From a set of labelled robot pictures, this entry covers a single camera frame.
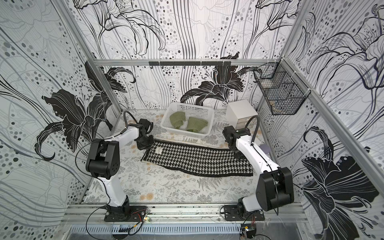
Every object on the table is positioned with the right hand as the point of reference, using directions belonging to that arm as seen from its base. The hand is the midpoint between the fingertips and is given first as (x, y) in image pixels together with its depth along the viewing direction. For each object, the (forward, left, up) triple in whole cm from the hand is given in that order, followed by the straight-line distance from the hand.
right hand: (250, 154), depth 80 cm
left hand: (+10, +60, -10) cm, 61 cm away
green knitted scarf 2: (+30, +44, -3) cm, 53 cm away
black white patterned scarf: (+2, +29, -10) cm, 31 cm away
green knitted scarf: (+26, +31, -5) cm, 41 cm away
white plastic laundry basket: (+31, +37, -7) cm, 49 cm away
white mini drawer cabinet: (+30, +2, +2) cm, 30 cm away
